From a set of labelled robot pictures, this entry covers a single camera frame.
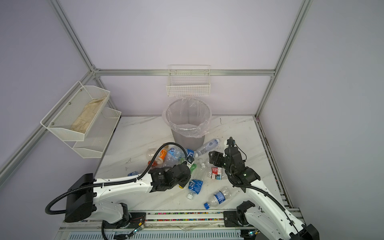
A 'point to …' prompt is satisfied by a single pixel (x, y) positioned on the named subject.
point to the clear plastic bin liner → (190, 117)
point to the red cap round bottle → (149, 154)
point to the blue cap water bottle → (221, 196)
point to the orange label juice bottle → (161, 156)
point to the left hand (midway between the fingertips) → (185, 172)
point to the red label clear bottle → (216, 173)
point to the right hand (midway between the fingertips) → (213, 154)
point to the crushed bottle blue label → (176, 155)
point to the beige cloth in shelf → (83, 122)
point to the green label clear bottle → (199, 171)
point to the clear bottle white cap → (206, 147)
